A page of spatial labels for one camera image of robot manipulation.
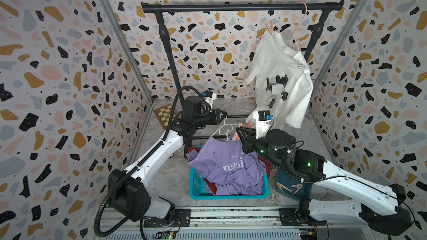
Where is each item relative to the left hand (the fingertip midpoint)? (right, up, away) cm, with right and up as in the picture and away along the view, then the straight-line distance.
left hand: (228, 113), depth 74 cm
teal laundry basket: (-15, -37, +6) cm, 40 cm away
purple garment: (+1, -26, +6) cm, 26 cm away
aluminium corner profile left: (-56, +30, +28) cm, 69 cm away
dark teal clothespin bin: (+32, -37, +8) cm, 49 cm away
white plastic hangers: (-2, -7, +1) cm, 8 cm away
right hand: (+3, -6, -14) cm, 15 cm away
